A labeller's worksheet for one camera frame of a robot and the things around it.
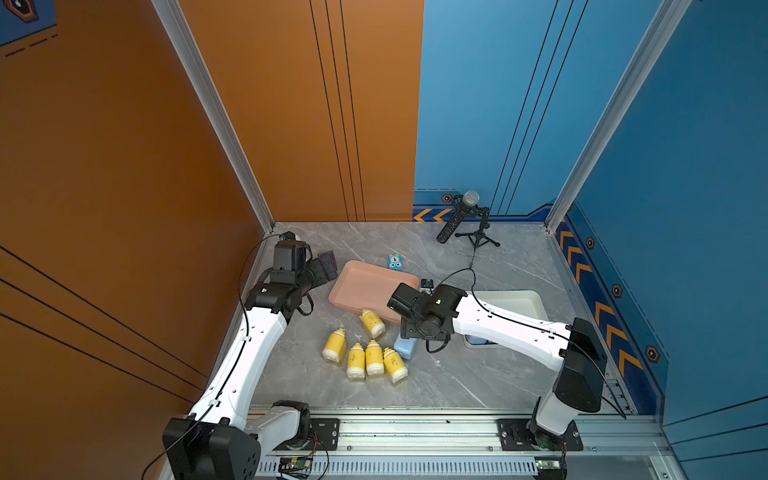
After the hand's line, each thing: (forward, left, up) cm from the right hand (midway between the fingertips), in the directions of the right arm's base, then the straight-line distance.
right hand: (415, 331), depth 79 cm
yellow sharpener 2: (+4, +12, -4) cm, 13 cm away
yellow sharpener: (-2, +22, -4) cm, 22 cm away
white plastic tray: (+16, -38, -13) cm, 43 cm away
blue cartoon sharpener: (+31, +6, -9) cm, 32 cm away
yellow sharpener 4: (-6, +11, -5) cm, 13 cm away
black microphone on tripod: (+37, -17, +12) cm, 42 cm away
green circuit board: (-28, +30, -14) cm, 43 cm away
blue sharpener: (-2, +3, -5) cm, 6 cm away
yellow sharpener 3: (-7, +16, -4) cm, 18 cm away
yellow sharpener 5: (-8, +6, -4) cm, 10 cm away
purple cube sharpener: (+30, +29, -8) cm, 42 cm away
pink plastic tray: (+23, +17, -13) cm, 32 cm away
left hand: (+14, +26, +12) cm, 32 cm away
